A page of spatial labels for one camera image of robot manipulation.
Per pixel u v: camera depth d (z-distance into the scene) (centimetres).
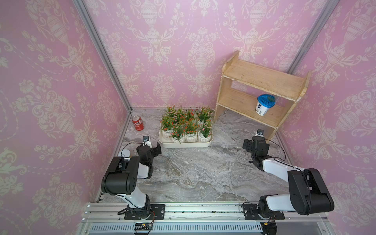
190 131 90
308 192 42
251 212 73
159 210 75
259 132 80
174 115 97
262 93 71
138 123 100
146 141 81
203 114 97
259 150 71
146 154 73
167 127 93
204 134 94
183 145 98
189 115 99
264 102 82
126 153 89
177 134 91
